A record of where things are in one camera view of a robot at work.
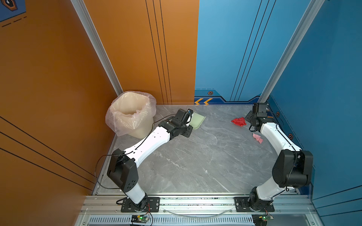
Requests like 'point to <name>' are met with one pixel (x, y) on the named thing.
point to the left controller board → (139, 219)
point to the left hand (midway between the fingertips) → (189, 127)
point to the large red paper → (240, 122)
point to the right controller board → (261, 219)
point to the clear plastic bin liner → (108, 117)
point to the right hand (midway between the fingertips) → (250, 116)
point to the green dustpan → (196, 120)
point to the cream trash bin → (132, 113)
